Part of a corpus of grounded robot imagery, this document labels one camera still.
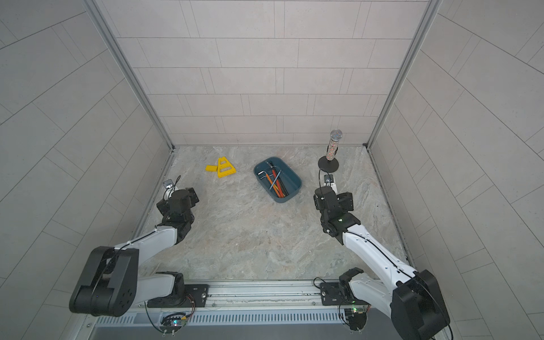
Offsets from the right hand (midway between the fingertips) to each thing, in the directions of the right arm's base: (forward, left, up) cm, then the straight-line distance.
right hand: (333, 192), depth 84 cm
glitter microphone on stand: (+24, -5, -10) cm, 26 cm away
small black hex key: (+17, +28, -9) cm, 34 cm away
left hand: (+7, +63, -1) cm, 63 cm away
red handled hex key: (+13, +22, -9) cm, 27 cm away
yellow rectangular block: (+24, +56, -8) cm, 61 cm away
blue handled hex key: (+15, +23, -9) cm, 29 cm away
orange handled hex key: (+13, +25, -9) cm, 30 cm away
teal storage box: (+14, +15, -10) cm, 23 cm away
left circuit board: (-38, +57, -9) cm, 69 cm away
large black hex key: (+11, +19, -10) cm, 25 cm away
